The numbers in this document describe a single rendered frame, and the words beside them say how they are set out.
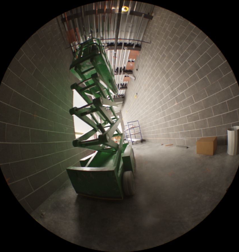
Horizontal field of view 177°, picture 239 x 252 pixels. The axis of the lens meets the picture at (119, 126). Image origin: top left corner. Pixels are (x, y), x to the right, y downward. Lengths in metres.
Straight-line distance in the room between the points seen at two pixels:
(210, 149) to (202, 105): 0.95
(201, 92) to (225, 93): 0.62
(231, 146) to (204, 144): 0.58
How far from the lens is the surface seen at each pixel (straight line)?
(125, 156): 1.01
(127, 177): 0.84
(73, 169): 0.91
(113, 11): 3.59
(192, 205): 0.89
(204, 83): 2.07
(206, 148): 1.69
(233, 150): 1.65
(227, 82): 1.99
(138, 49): 4.31
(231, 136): 1.59
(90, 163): 1.24
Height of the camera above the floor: 0.73
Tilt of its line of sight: 7 degrees up
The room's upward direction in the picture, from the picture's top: 12 degrees counter-clockwise
